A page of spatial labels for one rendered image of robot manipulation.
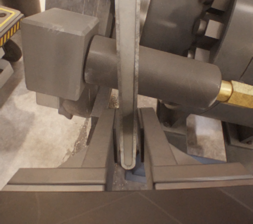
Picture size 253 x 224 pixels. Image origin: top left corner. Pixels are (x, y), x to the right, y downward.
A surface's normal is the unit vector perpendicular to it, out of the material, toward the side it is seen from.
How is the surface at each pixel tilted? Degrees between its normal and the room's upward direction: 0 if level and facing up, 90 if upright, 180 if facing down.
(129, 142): 50
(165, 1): 37
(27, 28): 67
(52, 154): 0
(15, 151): 0
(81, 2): 57
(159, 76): 45
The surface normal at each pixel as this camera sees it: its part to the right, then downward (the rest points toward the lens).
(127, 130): 0.00, 0.28
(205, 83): 0.06, 0.05
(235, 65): -0.07, 0.54
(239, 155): 0.18, -0.53
